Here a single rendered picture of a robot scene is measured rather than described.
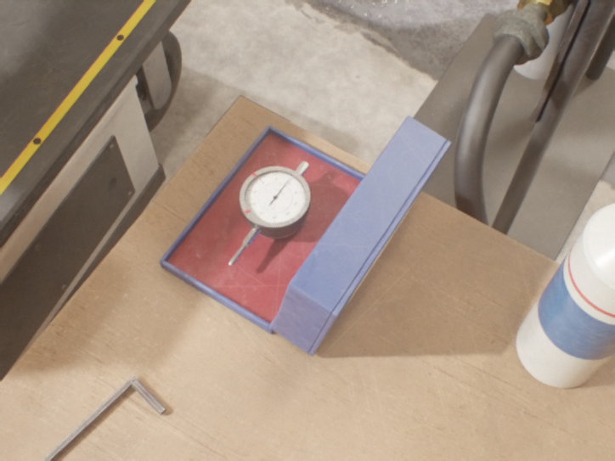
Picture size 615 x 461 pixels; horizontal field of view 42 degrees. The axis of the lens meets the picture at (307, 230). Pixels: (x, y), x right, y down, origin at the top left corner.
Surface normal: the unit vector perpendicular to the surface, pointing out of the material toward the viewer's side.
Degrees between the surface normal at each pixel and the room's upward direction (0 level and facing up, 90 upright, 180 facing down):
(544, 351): 90
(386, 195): 9
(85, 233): 90
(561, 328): 90
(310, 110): 0
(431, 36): 0
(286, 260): 0
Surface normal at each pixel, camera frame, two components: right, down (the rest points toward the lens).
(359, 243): 0.14, -0.38
